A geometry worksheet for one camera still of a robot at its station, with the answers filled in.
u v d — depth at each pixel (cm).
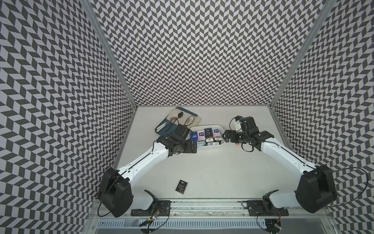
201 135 94
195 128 98
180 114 111
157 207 71
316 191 41
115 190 40
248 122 64
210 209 74
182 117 112
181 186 79
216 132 96
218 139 92
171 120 107
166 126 102
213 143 91
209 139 92
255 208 73
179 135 62
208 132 93
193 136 93
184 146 69
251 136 63
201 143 91
